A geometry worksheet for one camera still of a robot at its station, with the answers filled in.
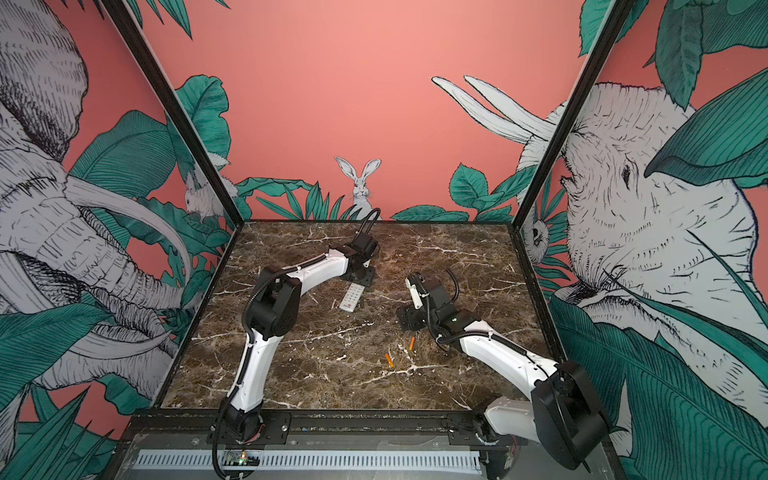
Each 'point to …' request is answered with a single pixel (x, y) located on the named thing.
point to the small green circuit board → (241, 458)
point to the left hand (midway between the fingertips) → (366, 272)
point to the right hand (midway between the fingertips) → (405, 304)
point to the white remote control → (352, 297)
